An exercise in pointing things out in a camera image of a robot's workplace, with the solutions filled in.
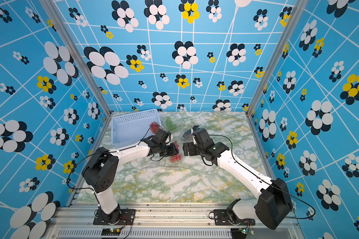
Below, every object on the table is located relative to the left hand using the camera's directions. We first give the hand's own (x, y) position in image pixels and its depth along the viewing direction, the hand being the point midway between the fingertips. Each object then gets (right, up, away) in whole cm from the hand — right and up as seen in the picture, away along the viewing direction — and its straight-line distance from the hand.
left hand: (180, 151), depth 90 cm
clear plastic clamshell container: (-3, +20, +22) cm, 30 cm away
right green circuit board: (+29, -35, -20) cm, 50 cm away
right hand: (+7, +5, -9) cm, 12 cm away
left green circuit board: (-33, -37, -18) cm, 53 cm away
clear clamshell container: (-9, -7, +3) cm, 12 cm away
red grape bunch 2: (-2, -3, -4) cm, 5 cm away
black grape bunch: (+5, +9, +11) cm, 16 cm away
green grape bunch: (-7, +15, +18) cm, 25 cm away
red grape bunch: (-19, +14, +16) cm, 29 cm away
